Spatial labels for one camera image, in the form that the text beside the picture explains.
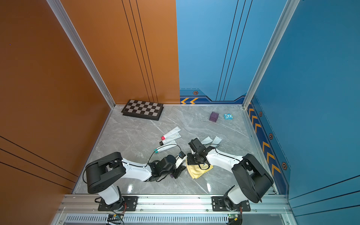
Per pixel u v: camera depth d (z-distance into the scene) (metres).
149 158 0.90
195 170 0.83
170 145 0.81
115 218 0.72
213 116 1.07
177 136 0.99
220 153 0.57
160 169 0.67
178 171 0.76
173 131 1.02
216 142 0.96
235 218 0.70
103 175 0.46
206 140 0.97
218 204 0.72
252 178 0.43
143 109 1.13
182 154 0.76
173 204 0.76
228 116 1.12
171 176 0.81
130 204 0.74
